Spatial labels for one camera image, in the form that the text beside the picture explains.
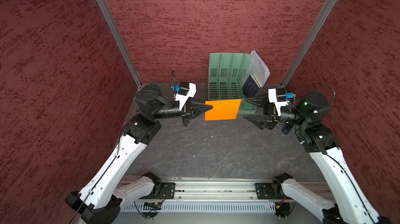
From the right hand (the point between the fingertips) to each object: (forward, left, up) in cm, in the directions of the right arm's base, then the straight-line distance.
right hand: (242, 109), depth 54 cm
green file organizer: (+58, -4, -34) cm, 68 cm away
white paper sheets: (+47, -21, -19) cm, 55 cm away
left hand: (-1, +12, +2) cm, 13 cm away
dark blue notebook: (+39, -18, -30) cm, 52 cm away
